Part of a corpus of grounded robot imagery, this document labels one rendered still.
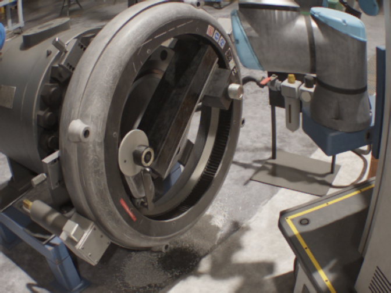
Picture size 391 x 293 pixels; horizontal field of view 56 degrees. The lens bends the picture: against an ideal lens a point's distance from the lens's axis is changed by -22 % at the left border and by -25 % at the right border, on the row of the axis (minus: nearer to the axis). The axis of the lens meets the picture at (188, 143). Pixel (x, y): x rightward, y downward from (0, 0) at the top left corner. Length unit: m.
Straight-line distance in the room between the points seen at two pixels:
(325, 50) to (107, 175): 0.59
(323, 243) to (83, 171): 0.70
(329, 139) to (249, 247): 0.85
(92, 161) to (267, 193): 1.15
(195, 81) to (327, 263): 0.65
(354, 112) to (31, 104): 0.94
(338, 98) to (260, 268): 0.86
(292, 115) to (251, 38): 1.11
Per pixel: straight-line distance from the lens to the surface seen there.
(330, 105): 0.97
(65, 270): 1.56
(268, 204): 1.95
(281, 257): 1.67
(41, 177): 1.08
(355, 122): 0.97
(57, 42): 1.04
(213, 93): 1.27
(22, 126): 1.39
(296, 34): 0.91
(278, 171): 2.16
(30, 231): 1.56
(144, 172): 1.12
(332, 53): 0.92
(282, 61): 0.93
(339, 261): 1.19
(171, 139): 1.20
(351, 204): 1.42
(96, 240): 1.14
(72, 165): 1.04
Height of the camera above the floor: 1.16
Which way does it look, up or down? 28 degrees down
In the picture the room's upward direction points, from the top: 6 degrees counter-clockwise
